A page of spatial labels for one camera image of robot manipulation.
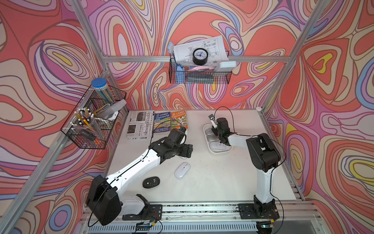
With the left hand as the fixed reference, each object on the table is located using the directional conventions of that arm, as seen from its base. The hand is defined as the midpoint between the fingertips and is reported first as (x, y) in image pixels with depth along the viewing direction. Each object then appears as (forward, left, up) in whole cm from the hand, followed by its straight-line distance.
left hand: (188, 148), depth 80 cm
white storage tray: (+23, -15, -8) cm, 28 cm away
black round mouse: (-14, +21, -13) cm, 28 cm away
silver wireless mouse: (+18, -17, -13) cm, 28 cm away
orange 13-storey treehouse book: (+33, +8, -13) cm, 36 cm away
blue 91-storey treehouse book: (+31, +20, -14) cm, 39 cm away
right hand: (+25, -22, -10) cm, 35 cm away
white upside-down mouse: (+9, -19, -13) cm, 25 cm away
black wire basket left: (+10, +43, +16) cm, 47 cm away
